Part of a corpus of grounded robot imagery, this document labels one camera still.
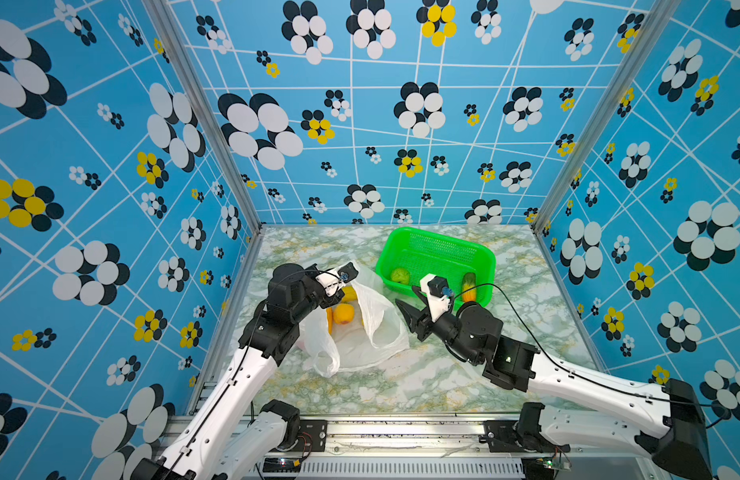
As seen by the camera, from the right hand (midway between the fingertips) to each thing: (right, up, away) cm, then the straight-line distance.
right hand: (408, 294), depth 67 cm
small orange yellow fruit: (-18, -9, +22) cm, 29 cm away
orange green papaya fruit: (+24, 0, +31) cm, 39 cm away
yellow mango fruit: (-14, 0, +2) cm, 14 cm away
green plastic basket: (+4, +8, +44) cm, 45 cm away
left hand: (-17, +7, +4) cm, 19 cm away
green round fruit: (0, +2, +29) cm, 29 cm away
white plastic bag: (-8, -10, +3) cm, 13 cm away
